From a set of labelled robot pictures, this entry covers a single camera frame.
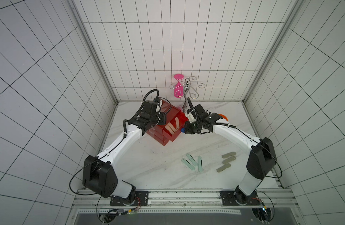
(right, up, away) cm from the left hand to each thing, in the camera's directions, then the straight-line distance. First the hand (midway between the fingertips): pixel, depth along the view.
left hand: (164, 119), depth 82 cm
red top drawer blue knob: (+7, -4, +1) cm, 8 cm away
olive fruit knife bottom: (+37, -30, +2) cm, 47 cm away
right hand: (+11, -5, +2) cm, 13 cm away
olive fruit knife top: (+41, -23, +7) cm, 48 cm away
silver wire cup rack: (+14, +22, +7) cm, 27 cm away
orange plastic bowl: (+44, +1, +21) cm, 49 cm away
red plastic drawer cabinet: (-5, -8, +1) cm, 9 cm away
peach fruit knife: (+2, -4, +1) cm, 5 cm away
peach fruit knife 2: (+5, -5, +1) cm, 7 cm away
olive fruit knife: (+41, -26, +5) cm, 49 cm away
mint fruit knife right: (+22, -28, +2) cm, 36 cm away
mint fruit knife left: (+15, -28, +3) cm, 32 cm away
